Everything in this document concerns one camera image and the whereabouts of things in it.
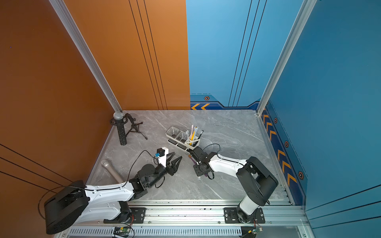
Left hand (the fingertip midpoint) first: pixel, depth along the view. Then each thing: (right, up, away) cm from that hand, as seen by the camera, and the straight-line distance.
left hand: (178, 154), depth 78 cm
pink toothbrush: (+7, +11, +12) cm, 18 cm away
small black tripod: (-32, +14, +22) cm, 42 cm away
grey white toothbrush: (+4, +12, +7) cm, 14 cm away
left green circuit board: (-27, -36, -6) cm, 45 cm away
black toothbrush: (+12, +10, +10) cm, 18 cm away
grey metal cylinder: (-40, -12, +9) cm, 43 cm away
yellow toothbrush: (+7, +9, +12) cm, 17 cm away
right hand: (+11, -12, +12) cm, 21 cm away
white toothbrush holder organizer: (-1, +5, +22) cm, 22 cm away
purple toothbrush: (+5, -5, +16) cm, 18 cm away
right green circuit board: (+37, -34, -8) cm, 51 cm away
